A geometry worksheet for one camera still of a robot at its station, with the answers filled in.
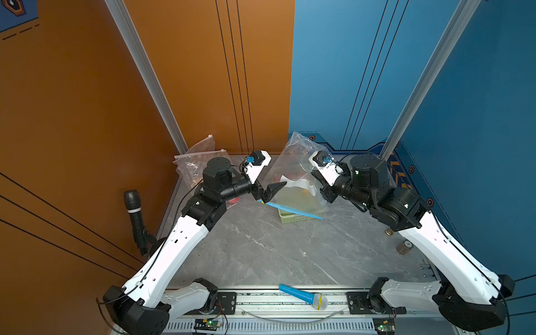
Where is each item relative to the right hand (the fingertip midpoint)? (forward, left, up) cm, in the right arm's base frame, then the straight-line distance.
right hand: (316, 170), depth 62 cm
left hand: (+1, +12, -1) cm, 12 cm away
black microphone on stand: (-6, +58, -8) cm, 59 cm away
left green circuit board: (-34, +34, -40) cm, 63 cm away
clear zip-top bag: (+43, +51, -27) cm, 72 cm away
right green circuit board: (-35, -26, -42) cm, 60 cm away
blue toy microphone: (-29, -2, -35) cm, 45 cm away
